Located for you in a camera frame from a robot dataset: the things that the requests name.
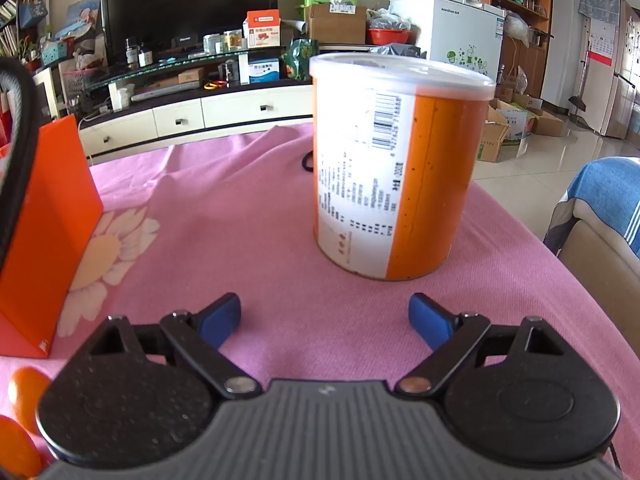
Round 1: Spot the green snack bag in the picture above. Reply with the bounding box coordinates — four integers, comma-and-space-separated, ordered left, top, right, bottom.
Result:
281, 39, 319, 82

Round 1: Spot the white television stand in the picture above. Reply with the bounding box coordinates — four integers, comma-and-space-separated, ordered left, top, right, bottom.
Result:
35, 45, 316, 162

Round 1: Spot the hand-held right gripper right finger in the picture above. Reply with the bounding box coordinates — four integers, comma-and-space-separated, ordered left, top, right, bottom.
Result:
395, 294, 558, 401

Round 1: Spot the brown cardboard box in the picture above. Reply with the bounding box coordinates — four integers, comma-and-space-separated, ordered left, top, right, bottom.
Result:
306, 4, 367, 46

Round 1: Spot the wall calendar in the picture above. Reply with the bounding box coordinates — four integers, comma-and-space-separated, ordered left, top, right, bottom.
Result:
587, 22, 619, 66

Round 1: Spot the framed picture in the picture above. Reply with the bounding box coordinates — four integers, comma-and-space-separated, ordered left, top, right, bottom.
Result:
55, 0, 105, 41

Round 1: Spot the bookshelf with books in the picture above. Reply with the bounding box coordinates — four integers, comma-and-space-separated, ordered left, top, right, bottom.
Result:
0, 0, 32, 61

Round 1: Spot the small orange tangerine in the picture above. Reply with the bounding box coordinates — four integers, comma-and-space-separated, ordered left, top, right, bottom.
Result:
9, 366, 53, 433
0, 415, 43, 479

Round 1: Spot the orange and white medicine box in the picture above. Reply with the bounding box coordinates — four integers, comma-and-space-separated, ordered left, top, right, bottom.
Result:
243, 10, 282, 50

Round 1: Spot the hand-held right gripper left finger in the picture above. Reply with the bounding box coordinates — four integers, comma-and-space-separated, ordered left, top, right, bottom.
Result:
87, 292, 263, 401

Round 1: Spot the orange cardboard box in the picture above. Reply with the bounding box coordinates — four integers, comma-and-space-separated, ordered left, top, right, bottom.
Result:
0, 114, 104, 359

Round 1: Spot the pink floral tablecloth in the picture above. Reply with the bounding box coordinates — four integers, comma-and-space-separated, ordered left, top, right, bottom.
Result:
0, 120, 626, 480

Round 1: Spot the orange canister with white lid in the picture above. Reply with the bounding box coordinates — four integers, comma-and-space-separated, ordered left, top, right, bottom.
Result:
309, 52, 497, 281

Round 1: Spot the blue and white box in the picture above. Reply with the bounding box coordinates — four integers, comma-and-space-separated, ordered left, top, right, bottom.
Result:
239, 55, 281, 85

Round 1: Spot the open cardboard box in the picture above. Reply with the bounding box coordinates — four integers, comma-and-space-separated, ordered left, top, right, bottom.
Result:
477, 97, 538, 163

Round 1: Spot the black flat television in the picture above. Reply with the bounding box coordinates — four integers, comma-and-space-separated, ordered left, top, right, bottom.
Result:
100, 0, 279, 66

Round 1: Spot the silver refrigerator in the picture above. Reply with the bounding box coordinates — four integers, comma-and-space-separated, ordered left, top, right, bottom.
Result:
580, 0, 640, 141

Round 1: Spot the white chest freezer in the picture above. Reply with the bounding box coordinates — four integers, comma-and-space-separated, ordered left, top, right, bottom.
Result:
389, 0, 507, 92

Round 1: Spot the blue tote bag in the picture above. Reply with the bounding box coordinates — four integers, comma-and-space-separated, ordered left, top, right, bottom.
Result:
17, 0, 49, 29

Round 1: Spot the blue striped blanket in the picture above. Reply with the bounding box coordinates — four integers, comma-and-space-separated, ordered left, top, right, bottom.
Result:
565, 156, 640, 261

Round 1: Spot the beige sofa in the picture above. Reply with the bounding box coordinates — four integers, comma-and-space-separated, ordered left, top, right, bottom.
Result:
544, 195, 640, 311

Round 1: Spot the red plastic basin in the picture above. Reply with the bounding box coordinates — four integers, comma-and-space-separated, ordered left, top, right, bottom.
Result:
366, 28, 412, 46

